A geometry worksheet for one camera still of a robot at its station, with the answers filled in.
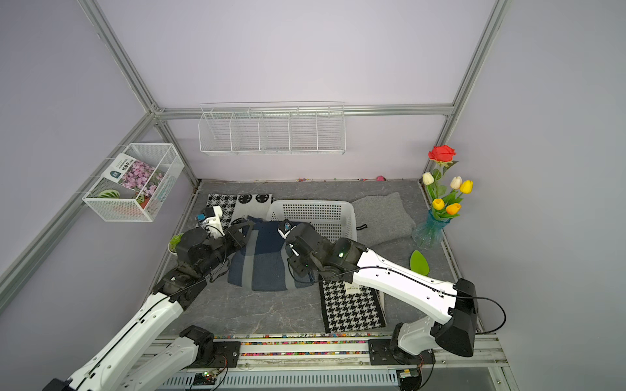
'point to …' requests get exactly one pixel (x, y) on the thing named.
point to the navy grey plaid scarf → (262, 263)
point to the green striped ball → (109, 193)
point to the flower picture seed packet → (134, 173)
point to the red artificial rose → (443, 153)
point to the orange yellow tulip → (454, 208)
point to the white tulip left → (428, 178)
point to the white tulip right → (456, 182)
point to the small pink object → (381, 178)
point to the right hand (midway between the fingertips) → (296, 250)
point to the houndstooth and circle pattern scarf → (237, 206)
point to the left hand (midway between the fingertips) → (254, 225)
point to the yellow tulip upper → (466, 187)
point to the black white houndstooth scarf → (350, 306)
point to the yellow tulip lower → (438, 204)
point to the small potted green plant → (174, 242)
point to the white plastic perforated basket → (333, 219)
